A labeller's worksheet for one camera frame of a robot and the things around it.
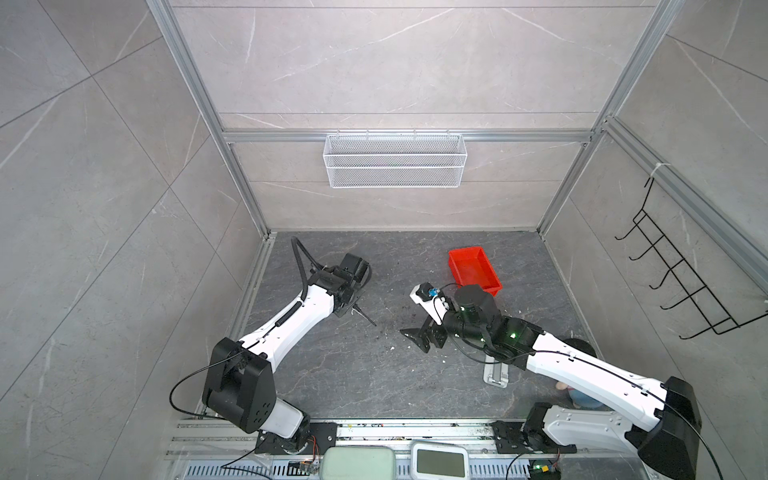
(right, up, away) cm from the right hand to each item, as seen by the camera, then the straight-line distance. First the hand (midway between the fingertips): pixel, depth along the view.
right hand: (412, 312), depth 72 cm
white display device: (+6, -34, -5) cm, 34 cm away
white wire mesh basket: (-5, +47, +29) cm, 55 cm away
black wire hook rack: (+61, +8, -7) cm, 62 cm away
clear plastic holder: (+25, -19, +10) cm, 33 cm away
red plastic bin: (+26, +10, +40) cm, 49 cm away
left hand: (-16, +5, +14) cm, 22 cm away
